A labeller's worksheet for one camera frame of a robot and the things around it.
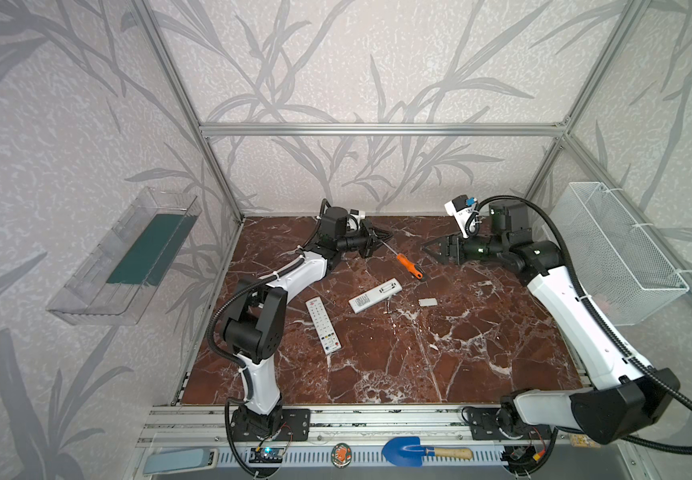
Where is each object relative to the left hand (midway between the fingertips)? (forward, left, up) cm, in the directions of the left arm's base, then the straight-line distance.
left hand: (398, 226), depth 82 cm
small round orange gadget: (-51, +14, -24) cm, 58 cm away
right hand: (-8, -7, +6) cm, 12 cm away
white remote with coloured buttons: (-19, +21, -24) cm, 37 cm away
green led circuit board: (-51, +32, -27) cm, 66 cm away
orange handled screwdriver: (-12, -4, -3) cm, 13 cm away
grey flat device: (-52, +52, -24) cm, 77 cm away
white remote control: (-8, +5, -25) cm, 27 cm away
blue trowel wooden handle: (-50, -2, -25) cm, 56 cm away
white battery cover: (-10, -12, -26) cm, 30 cm away
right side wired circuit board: (-51, -31, -29) cm, 66 cm away
